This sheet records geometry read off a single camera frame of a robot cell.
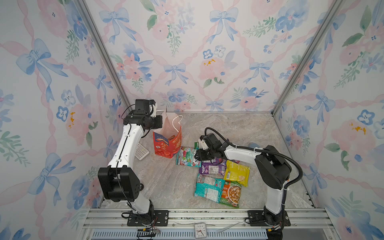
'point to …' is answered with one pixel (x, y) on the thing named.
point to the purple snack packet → (215, 166)
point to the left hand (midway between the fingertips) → (160, 120)
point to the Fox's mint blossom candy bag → (185, 156)
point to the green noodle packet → (230, 195)
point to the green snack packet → (196, 145)
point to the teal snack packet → (208, 188)
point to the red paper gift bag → (167, 140)
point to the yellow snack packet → (238, 172)
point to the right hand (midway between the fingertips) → (196, 155)
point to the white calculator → (141, 152)
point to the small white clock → (200, 228)
